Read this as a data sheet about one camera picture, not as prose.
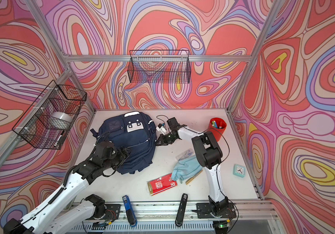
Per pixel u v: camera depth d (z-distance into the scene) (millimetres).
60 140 719
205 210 731
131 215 711
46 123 745
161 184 820
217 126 959
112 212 723
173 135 798
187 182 833
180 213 707
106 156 596
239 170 845
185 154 933
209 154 571
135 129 959
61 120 701
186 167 869
